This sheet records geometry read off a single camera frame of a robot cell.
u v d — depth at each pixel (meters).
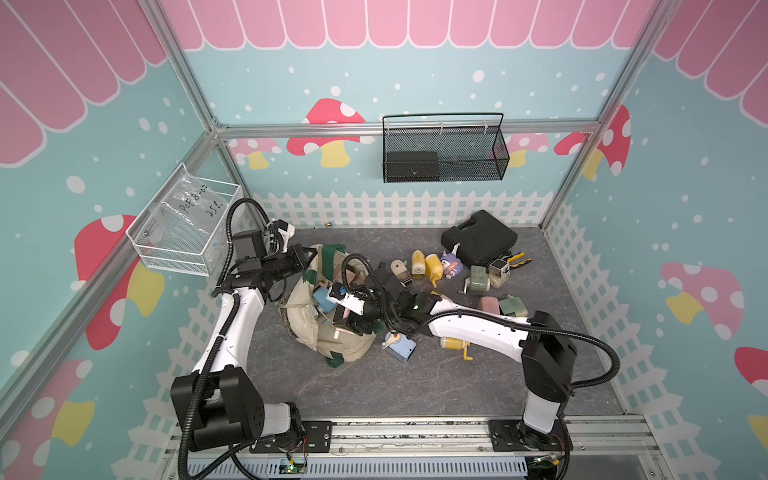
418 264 1.00
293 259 0.71
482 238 1.11
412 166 0.89
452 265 1.02
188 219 0.71
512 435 0.74
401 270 1.00
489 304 0.92
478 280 0.99
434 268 1.00
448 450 0.74
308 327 0.78
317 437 0.74
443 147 0.98
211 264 0.63
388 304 0.60
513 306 0.94
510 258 1.09
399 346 0.84
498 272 0.97
